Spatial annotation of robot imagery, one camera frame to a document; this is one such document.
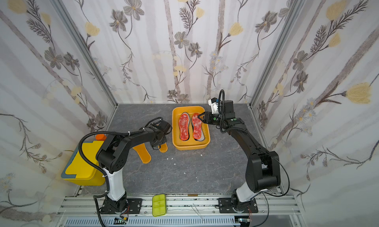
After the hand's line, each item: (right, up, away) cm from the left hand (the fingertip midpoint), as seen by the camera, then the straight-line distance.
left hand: (162, 141), depth 99 cm
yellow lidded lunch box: (-35, -11, -28) cm, 46 cm away
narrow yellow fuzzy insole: (+2, -4, -5) cm, 6 cm away
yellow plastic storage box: (+18, +6, +2) cm, 19 cm away
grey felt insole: (+25, +5, 0) cm, 25 cm away
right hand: (+27, +18, -18) cm, 37 cm away
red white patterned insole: (+22, +16, +9) cm, 29 cm away
